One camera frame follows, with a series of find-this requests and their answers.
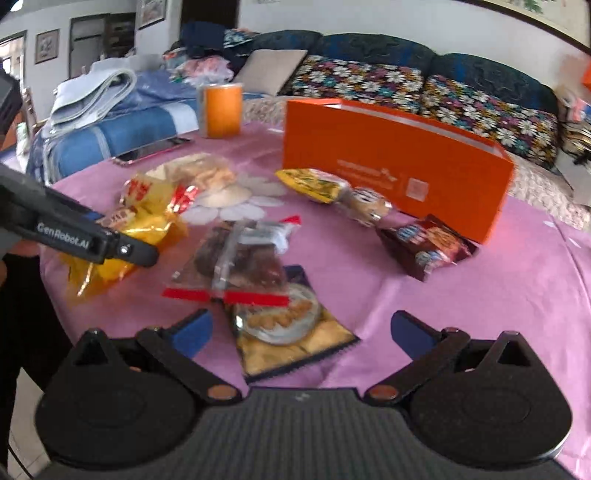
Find orange can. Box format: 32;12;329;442
198;82;245;139

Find dark brown cookie packet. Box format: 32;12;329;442
375;213;479;282

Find blue patterned sofa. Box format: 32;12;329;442
240;30;591;232

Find yellow translucent snack bag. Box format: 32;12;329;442
68;173;191;297

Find dark biscuit packet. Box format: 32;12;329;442
223;265;362;385

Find pink white plastic bag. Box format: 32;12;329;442
161;46;234;86

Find yellow printed snack packet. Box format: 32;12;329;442
276;168;394;228

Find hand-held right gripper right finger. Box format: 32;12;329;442
364;311;540;408

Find beige pillow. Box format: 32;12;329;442
231;48;309;98

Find pink floral tablecloth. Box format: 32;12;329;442
39;117;591;480

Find orange cardboard box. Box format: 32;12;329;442
281;97;516;245

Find large floral cushion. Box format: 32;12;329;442
418;74;560;170

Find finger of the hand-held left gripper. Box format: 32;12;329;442
96;227;160;269

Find person's black clothing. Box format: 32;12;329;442
0;251;75;467

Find smartphone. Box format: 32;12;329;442
111;136;195;166

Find dark picture frame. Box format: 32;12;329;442
471;0;591;49

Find small framed picture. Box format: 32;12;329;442
137;0;167;31
34;28;61;65

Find blue striped quilt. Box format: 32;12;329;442
25;69;260;186

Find folded white newspaper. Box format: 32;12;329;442
48;69;139;128

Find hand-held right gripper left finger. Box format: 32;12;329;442
69;309;243;408

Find dark blue clothes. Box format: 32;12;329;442
178;21;256;62

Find clear bag with red strip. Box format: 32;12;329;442
161;215;304;308

